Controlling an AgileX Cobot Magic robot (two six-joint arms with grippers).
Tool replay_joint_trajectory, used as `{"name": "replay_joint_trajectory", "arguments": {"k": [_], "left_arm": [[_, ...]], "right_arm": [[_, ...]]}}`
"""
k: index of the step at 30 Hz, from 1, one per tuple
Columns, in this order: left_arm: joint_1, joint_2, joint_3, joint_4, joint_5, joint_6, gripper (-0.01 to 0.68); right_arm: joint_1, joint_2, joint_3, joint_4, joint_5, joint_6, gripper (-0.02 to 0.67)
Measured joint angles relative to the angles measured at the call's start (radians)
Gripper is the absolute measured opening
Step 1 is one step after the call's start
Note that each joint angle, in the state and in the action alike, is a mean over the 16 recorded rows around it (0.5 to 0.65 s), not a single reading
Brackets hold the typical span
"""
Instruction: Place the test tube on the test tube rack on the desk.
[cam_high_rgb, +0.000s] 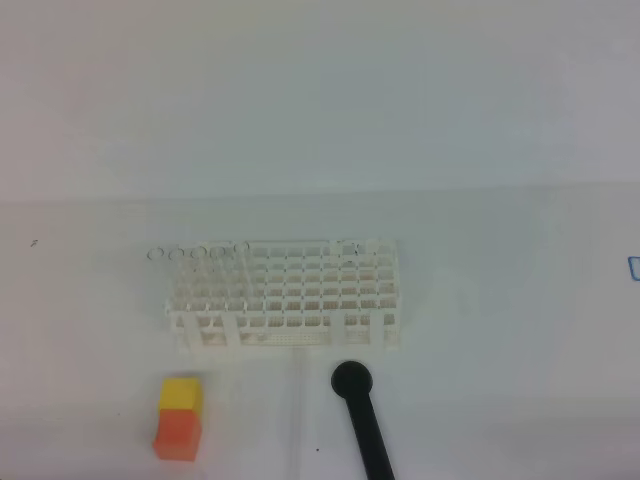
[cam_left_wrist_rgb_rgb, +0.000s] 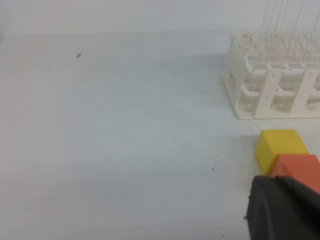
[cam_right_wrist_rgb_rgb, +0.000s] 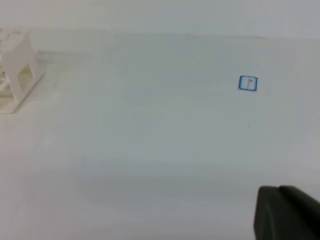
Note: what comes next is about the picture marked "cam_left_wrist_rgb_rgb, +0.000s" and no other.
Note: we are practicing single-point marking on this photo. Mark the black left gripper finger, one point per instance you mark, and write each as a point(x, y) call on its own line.
point(282, 208)

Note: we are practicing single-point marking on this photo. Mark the white test tube rack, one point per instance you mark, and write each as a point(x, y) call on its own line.
point(273, 76)

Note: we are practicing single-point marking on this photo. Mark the orange foam block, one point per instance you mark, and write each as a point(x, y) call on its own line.
point(304, 168)

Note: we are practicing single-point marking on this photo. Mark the yellow foam block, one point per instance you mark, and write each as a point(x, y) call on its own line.
point(274, 142)

